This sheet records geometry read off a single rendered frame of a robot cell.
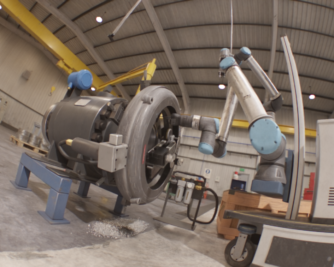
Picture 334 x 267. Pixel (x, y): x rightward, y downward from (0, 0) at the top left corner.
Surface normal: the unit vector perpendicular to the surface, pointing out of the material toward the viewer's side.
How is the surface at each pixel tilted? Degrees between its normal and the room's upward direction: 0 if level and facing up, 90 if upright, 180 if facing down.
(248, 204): 90
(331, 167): 90
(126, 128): 93
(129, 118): 87
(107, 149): 113
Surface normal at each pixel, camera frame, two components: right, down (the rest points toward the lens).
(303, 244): -0.71, -0.39
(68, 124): -0.29, -0.22
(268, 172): -0.53, -0.68
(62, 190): 0.93, 0.16
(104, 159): -0.34, 0.03
